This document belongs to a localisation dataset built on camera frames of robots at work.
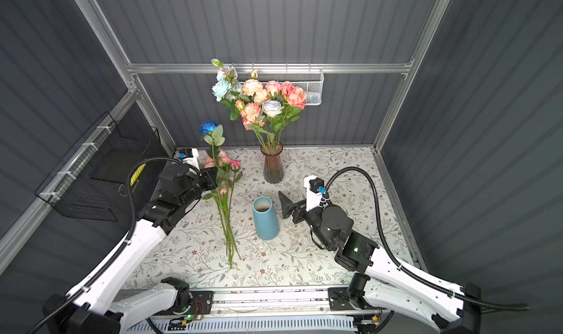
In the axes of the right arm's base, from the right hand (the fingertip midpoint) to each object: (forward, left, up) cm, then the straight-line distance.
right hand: (297, 188), depth 64 cm
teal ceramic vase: (-2, +11, -16) cm, 19 cm away
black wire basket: (+5, +68, -4) cm, 68 cm away
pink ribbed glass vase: (+26, +10, -23) cm, 36 cm away
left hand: (+10, +26, -3) cm, 28 cm away
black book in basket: (+13, +65, -5) cm, 66 cm away
